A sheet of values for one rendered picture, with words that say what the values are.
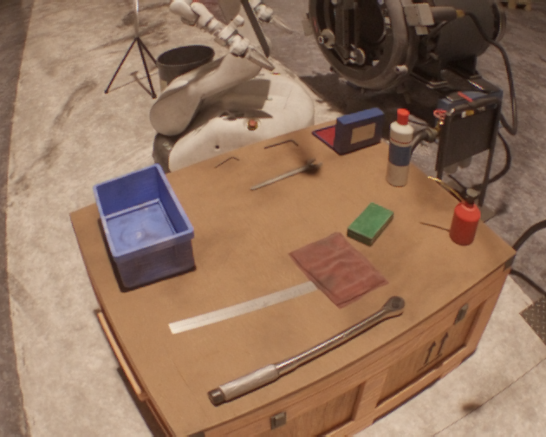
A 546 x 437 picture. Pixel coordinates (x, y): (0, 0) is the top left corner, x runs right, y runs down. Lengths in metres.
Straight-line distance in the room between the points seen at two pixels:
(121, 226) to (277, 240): 0.41
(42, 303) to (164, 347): 0.95
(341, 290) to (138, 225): 0.54
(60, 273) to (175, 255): 0.94
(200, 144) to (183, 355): 1.13
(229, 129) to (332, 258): 0.89
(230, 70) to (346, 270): 1.07
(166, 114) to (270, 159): 0.75
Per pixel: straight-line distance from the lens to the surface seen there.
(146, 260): 1.20
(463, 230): 1.36
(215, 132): 2.04
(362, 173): 1.57
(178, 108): 2.21
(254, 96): 2.35
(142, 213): 1.45
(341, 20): 2.55
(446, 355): 1.58
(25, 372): 1.81
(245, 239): 1.34
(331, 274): 1.23
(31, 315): 1.97
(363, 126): 1.62
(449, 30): 2.64
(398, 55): 2.32
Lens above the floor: 1.35
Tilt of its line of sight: 40 degrees down
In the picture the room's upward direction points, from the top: straight up
